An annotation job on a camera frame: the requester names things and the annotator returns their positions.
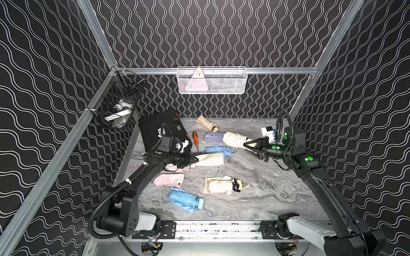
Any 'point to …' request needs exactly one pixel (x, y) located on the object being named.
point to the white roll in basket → (121, 110)
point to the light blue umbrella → (189, 202)
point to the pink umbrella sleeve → (170, 180)
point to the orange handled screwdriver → (195, 137)
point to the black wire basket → (120, 85)
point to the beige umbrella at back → (208, 125)
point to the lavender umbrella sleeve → (214, 137)
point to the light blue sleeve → (226, 151)
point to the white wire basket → (212, 80)
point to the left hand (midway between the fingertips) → (199, 157)
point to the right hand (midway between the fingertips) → (243, 144)
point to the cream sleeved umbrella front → (237, 140)
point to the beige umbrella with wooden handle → (225, 184)
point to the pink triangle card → (197, 82)
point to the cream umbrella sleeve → (213, 159)
